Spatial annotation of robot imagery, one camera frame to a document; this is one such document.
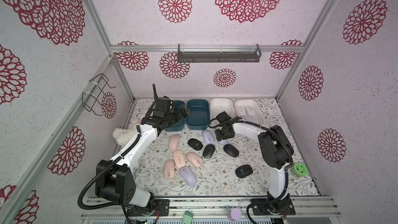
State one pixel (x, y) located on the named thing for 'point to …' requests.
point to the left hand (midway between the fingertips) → (184, 114)
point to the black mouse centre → (209, 151)
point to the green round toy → (300, 169)
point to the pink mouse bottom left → (169, 170)
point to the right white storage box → (257, 116)
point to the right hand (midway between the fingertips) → (219, 134)
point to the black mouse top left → (195, 144)
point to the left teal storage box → (179, 126)
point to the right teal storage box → (199, 116)
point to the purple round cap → (234, 214)
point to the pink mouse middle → (179, 158)
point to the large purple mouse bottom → (188, 176)
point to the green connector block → (187, 218)
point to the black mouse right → (231, 150)
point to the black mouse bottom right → (244, 171)
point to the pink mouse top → (173, 142)
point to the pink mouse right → (195, 160)
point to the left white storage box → (217, 106)
